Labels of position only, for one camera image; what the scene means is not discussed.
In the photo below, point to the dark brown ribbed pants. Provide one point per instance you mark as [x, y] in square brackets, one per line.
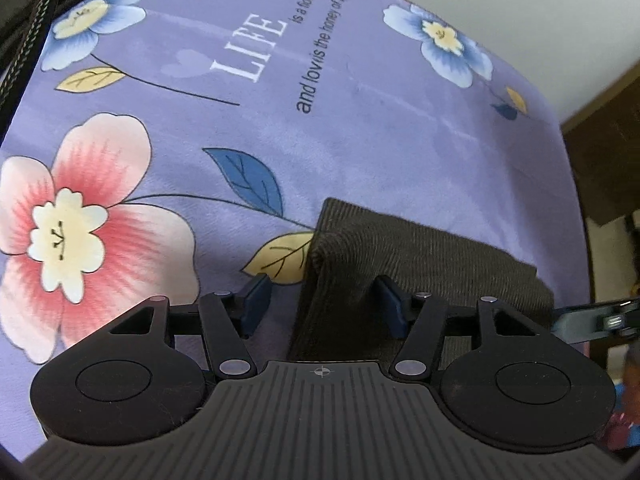
[415, 270]

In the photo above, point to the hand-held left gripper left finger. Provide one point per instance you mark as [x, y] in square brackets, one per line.
[257, 305]

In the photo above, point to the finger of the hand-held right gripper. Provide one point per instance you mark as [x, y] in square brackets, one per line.
[590, 321]

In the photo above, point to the purple floral bed sheet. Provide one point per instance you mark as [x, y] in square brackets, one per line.
[310, 135]

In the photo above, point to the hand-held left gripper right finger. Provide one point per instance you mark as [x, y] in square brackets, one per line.
[392, 307]

